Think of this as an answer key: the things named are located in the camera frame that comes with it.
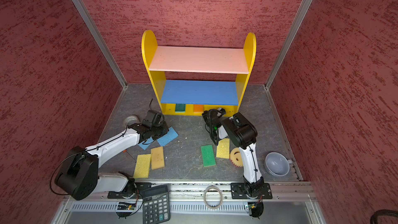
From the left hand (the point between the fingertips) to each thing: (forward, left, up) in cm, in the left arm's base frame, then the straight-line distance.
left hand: (169, 131), depth 88 cm
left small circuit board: (-35, +18, -9) cm, 40 cm away
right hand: (+18, -19, -5) cm, 26 cm away
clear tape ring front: (-30, -21, -6) cm, 37 cm away
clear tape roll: (+11, +28, -6) cm, 31 cm away
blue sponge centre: (-1, 0, -5) cm, 5 cm away
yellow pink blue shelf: (+17, -14, +12) cm, 25 cm away
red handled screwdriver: (-21, +9, +25) cm, 34 cm away
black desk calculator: (-35, +1, -3) cm, 36 cm away
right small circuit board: (-35, -46, -8) cm, 58 cm away
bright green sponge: (-12, -23, -4) cm, 26 cm away
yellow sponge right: (-8, -32, -5) cm, 33 cm away
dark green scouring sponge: (+20, -4, -3) cm, 20 cm away
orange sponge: (+20, -16, -3) cm, 26 cm away
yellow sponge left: (-19, +12, -6) cm, 23 cm away
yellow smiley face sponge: (-13, -38, -2) cm, 40 cm away
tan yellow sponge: (-14, +5, -4) cm, 15 cm away
